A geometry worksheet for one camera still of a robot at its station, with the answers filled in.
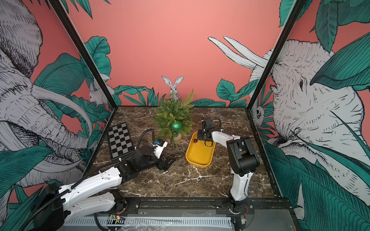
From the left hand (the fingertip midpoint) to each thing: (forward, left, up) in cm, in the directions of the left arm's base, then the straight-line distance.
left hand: (171, 154), depth 78 cm
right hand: (+21, -17, -10) cm, 29 cm away
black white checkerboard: (+17, +37, -11) cm, 42 cm away
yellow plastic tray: (+5, -15, -12) cm, 21 cm away
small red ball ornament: (+16, -15, -13) cm, 25 cm away
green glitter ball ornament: (+9, -4, +15) cm, 18 cm away
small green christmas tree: (+11, -2, +18) cm, 21 cm away
